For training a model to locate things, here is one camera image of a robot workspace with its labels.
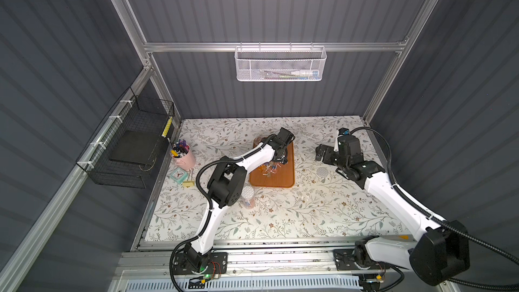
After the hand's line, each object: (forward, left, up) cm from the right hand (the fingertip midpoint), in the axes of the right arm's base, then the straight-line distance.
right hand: (329, 150), depth 83 cm
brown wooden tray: (-3, +18, -19) cm, 26 cm away
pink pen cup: (+1, +63, -11) cm, 64 cm away
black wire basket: (-9, +78, +10) cm, 79 cm away
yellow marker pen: (+6, +67, +7) cm, 68 cm away
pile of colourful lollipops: (+2, +25, -18) cm, 31 cm away
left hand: (+12, +26, -8) cm, 29 cm away
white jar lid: (0, -1, -18) cm, 18 cm away
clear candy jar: (-17, +34, -8) cm, 39 cm away
